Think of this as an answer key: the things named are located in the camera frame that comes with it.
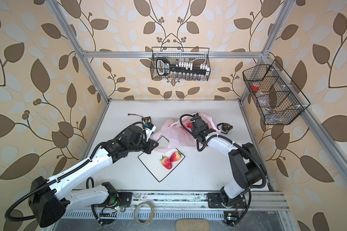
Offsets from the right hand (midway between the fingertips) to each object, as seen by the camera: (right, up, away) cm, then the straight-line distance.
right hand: (201, 129), depth 92 cm
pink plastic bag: (-14, -3, -5) cm, 15 cm away
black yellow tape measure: (+19, 0, +8) cm, 20 cm away
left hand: (-25, -6, -17) cm, 30 cm away
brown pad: (-8, -42, -27) cm, 50 cm away
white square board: (-25, -21, -7) cm, 34 cm away
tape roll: (-35, -38, -25) cm, 57 cm away
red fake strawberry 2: (-16, -16, -8) cm, 24 cm away
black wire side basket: (+37, +17, -19) cm, 45 cm away
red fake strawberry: (-22, -19, -10) cm, 30 cm away
